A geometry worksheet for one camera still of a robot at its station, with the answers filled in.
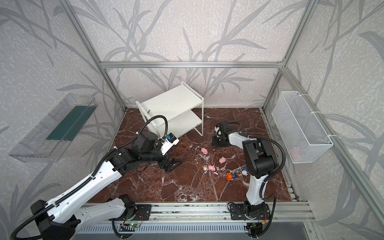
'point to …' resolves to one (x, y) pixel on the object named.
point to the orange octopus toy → (229, 176)
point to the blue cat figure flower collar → (205, 169)
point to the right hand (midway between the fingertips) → (214, 138)
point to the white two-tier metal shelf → (182, 106)
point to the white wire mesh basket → (303, 136)
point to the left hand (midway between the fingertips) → (179, 152)
